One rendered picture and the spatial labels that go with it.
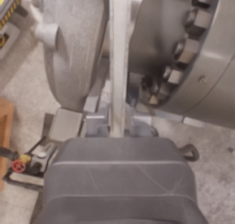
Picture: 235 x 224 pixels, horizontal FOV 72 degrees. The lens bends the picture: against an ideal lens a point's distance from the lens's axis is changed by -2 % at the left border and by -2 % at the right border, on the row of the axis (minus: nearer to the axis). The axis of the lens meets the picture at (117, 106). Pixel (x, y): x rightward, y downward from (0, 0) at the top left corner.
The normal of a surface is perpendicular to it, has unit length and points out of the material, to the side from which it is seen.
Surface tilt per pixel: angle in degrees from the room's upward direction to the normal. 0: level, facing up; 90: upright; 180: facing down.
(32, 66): 0
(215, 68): 20
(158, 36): 14
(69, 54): 26
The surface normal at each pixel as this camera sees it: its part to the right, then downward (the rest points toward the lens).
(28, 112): 0.03, 0.22
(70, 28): -0.07, 0.52
